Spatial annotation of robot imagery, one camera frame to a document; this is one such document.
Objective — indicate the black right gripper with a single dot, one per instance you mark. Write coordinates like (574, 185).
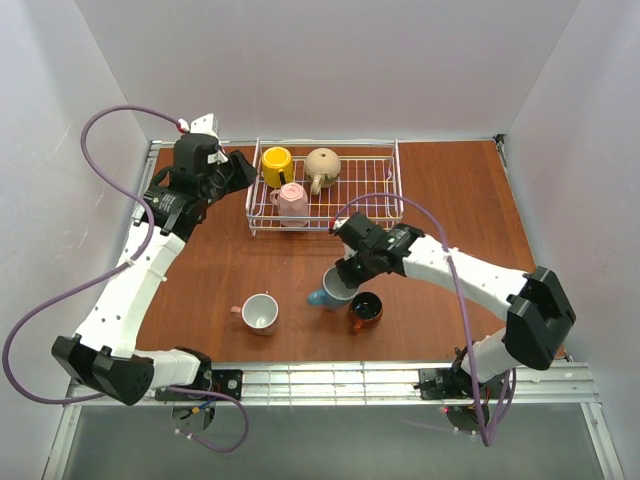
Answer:
(354, 270)

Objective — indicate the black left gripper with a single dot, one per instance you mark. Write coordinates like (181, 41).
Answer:
(232, 170)

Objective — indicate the grey mug blue handle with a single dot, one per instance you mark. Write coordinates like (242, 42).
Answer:
(333, 294)

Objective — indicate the yellow cup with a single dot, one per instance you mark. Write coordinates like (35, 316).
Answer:
(277, 167)

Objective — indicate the pale pink tall mug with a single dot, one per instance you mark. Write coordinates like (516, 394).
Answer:
(291, 201)

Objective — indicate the beige round ceramic mug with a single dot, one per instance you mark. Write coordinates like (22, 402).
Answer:
(322, 167)

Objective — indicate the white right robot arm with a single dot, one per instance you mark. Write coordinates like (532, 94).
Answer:
(533, 306)

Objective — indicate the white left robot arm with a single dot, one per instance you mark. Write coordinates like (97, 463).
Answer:
(102, 353)

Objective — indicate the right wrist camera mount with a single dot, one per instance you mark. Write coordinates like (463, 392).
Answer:
(359, 235)

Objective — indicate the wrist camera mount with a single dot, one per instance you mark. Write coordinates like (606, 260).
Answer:
(359, 235)
(198, 150)

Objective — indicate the black mug orange handle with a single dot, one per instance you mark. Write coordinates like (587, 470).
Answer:
(365, 311)

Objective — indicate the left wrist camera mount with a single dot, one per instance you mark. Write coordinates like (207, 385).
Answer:
(198, 150)

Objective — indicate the white wire dish rack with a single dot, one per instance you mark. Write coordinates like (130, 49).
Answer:
(370, 182)

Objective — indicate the aluminium left frame rail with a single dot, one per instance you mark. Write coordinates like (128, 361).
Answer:
(125, 240)

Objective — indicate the white mug pink handle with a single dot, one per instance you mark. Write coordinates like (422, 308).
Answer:
(260, 313)

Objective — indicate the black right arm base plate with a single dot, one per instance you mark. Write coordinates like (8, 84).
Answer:
(444, 384)

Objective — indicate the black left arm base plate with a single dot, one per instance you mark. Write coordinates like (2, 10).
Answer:
(225, 381)

